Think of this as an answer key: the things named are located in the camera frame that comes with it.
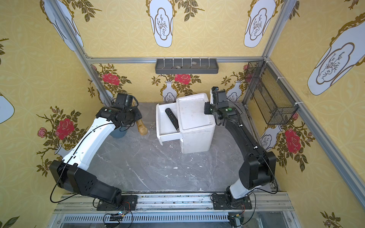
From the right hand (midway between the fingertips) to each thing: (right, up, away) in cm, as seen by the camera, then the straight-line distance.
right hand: (203, 105), depth 84 cm
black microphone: (-18, -8, +2) cm, 20 cm away
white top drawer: (-22, -10, +4) cm, 24 cm away
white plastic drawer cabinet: (-5, -13, -9) cm, 16 cm away
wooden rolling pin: (-34, -14, -8) cm, 37 cm away
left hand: (-37, -6, -3) cm, 38 cm away
